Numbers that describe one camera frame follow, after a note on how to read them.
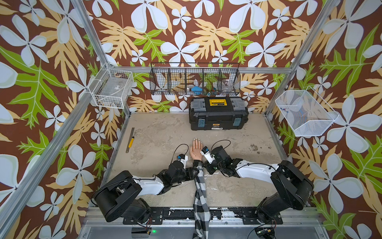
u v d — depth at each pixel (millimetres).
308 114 819
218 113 985
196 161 887
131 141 1030
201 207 723
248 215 745
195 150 956
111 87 865
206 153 786
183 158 813
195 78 982
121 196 431
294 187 447
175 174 675
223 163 692
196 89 953
